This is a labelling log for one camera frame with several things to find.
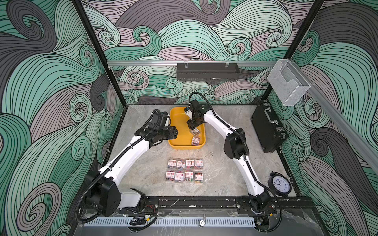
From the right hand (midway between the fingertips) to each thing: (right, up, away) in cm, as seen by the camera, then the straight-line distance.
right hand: (191, 124), depth 101 cm
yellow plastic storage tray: (-9, +4, +9) cm, 13 cm away
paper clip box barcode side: (+3, -5, 0) cm, 6 cm away
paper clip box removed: (-13, -28, -19) cm, 37 cm away
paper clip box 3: (-7, -23, -15) cm, 29 cm away
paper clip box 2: (-12, -23, -15) cm, 30 cm away
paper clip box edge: (+3, -29, -21) cm, 36 cm away
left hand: (-11, -2, -20) cm, 23 cm away
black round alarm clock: (+47, -32, -23) cm, 61 cm away
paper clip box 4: (+4, -23, -15) cm, 28 cm away
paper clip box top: (-2, -23, -15) cm, 28 cm away
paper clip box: (+3, -11, -6) cm, 12 cm away
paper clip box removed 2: (-8, -28, -19) cm, 35 cm away
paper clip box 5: (-2, -28, -19) cm, 35 cm away
